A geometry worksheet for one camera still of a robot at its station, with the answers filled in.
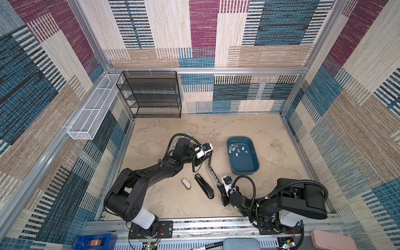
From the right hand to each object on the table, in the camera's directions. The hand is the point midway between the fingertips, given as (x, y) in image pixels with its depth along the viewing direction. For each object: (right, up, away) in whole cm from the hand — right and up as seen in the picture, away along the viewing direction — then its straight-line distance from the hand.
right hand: (220, 188), depth 86 cm
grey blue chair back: (+7, -17, -18) cm, 26 cm away
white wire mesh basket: (-62, +34, -16) cm, 72 cm away
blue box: (-52, -15, -19) cm, 58 cm away
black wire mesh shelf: (-46, +57, +26) cm, 77 cm away
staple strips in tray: (+10, +20, +16) cm, 28 cm away
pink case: (+43, -16, -17) cm, 49 cm away
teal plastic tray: (+15, +16, +11) cm, 25 cm away
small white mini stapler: (-19, +3, -1) cm, 19 cm away
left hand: (-7, +22, 0) cm, 23 cm away
